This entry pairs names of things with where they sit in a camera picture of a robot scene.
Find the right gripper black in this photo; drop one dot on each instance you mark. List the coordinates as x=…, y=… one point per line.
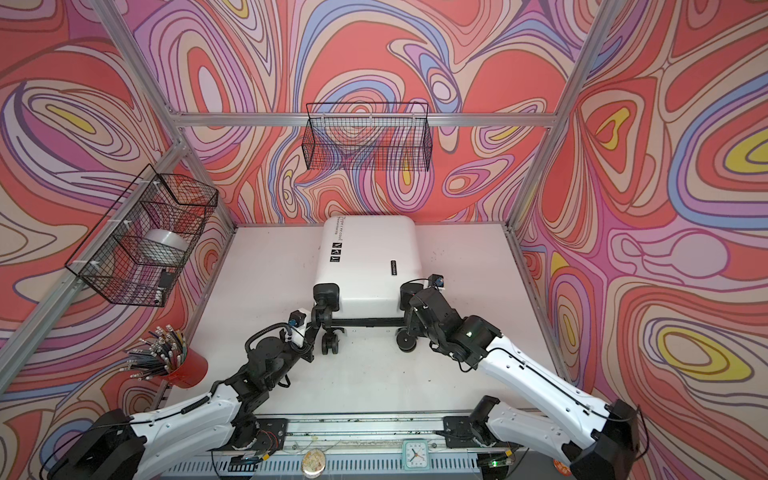
x=413, y=323

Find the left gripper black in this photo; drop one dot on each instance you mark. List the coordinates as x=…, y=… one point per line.
x=306, y=345

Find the black suitcase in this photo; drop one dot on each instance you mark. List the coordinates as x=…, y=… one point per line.
x=368, y=270

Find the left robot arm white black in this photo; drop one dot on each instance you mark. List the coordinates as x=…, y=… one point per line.
x=143, y=446

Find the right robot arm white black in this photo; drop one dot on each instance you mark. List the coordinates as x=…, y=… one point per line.
x=593, y=438

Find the round beige badge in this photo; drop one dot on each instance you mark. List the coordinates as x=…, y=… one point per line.
x=313, y=464

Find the small teal clock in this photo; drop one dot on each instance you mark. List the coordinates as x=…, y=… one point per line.
x=416, y=455

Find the red pen cup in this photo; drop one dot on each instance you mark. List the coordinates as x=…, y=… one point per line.
x=166, y=355

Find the small black device in basket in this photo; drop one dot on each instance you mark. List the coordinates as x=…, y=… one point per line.
x=164, y=285

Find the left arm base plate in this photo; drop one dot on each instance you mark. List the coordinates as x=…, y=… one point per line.
x=265, y=435

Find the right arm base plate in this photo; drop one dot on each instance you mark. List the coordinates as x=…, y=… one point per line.
x=457, y=433

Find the black wire basket left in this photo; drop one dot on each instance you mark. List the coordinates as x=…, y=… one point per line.
x=112, y=266

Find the black wire basket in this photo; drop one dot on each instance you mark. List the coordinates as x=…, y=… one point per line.
x=367, y=136
x=112, y=266

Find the black wire basket back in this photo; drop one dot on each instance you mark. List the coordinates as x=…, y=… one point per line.
x=367, y=136

